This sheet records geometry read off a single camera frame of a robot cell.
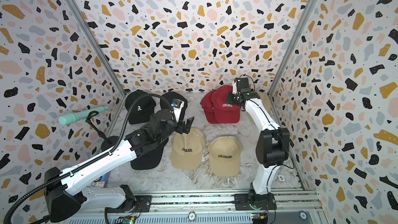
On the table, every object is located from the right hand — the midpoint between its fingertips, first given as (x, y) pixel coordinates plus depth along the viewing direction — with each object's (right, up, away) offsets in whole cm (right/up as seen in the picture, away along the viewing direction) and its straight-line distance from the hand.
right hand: (230, 97), depth 92 cm
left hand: (-23, -9, -19) cm, 31 cm away
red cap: (-14, -4, +16) cm, 22 cm away
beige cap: (-25, -30, -6) cm, 39 cm away
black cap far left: (-58, -8, +11) cm, 59 cm away
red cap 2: (-4, -10, +5) cm, 12 cm away
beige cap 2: (-4, -31, -8) cm, 32 cm away
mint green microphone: (-70, -10, -27) cm, 76 cm away
